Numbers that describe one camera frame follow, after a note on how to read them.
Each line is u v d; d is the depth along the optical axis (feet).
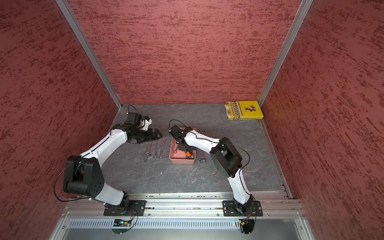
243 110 3.73
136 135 2.39
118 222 2.36
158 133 2.69
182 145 2.32
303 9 2.35
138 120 2.39
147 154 3.05
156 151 3.11
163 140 3.29
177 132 2.42
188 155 2.91
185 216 2.43
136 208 2.42
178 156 2.97
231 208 2.43
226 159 1.70
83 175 1.44
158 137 2.66
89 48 2.84
